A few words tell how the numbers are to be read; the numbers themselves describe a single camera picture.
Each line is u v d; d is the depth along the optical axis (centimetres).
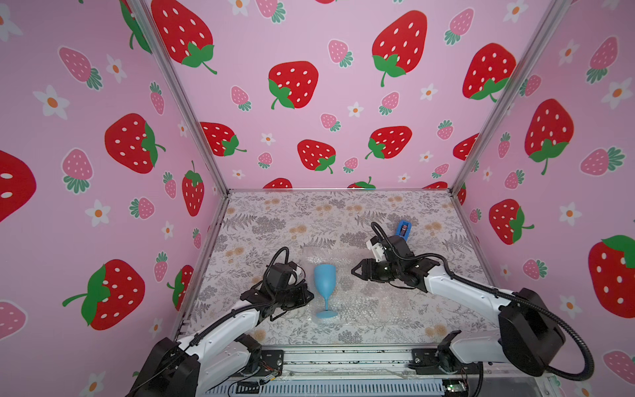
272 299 62
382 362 75
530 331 42
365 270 76
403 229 101
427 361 74
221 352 49
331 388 70
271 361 75
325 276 86
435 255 65
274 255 69
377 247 78
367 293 88
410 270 63
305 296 73
